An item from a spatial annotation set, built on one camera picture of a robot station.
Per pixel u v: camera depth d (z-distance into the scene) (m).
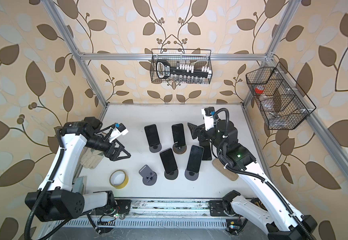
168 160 0.77
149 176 0.79
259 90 0.81
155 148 0.96
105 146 0.61
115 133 0.64
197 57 0.91
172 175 0.84
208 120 0.56
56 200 0.37
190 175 0.85
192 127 0.59
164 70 0.85
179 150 0.96
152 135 0.88
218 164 0.86
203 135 0.60
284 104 0.73
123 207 0.74
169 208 0.75
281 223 0.39
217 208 0.73
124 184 0.79
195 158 0.80
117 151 0.61
